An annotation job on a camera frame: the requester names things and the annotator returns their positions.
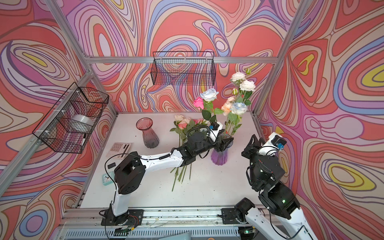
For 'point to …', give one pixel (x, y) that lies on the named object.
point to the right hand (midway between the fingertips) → (255, 139)
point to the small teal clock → (106, 180)
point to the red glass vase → (150, 139)
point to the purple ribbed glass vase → (220, 158)
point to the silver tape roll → (83, 121)
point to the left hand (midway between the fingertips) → (230, 134)
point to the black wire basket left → (67, 127)
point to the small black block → (111, 165)
